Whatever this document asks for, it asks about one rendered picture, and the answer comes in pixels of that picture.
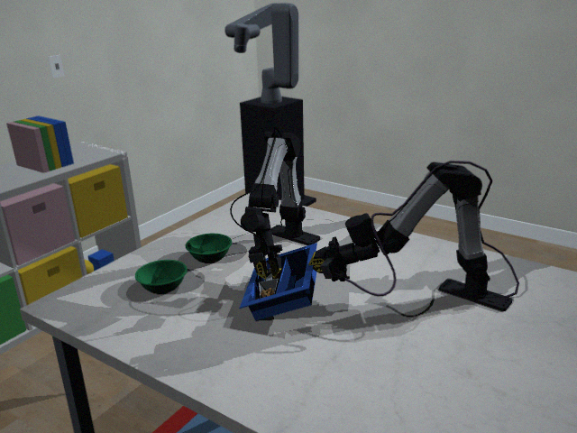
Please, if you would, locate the green bowl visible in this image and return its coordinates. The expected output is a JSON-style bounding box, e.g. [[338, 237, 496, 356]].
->
[[186, 234, 232, 263], [135, 260, 188, 294]]

